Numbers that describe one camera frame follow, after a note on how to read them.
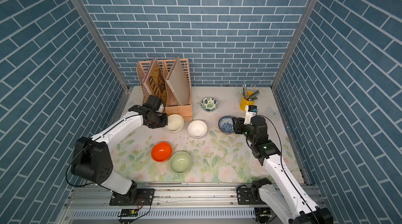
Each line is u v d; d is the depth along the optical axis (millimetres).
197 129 959
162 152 858
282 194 473
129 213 720
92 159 438
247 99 999
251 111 679
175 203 729
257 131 574
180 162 838
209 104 1083
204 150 890
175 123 902
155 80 958
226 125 963
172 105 980
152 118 666
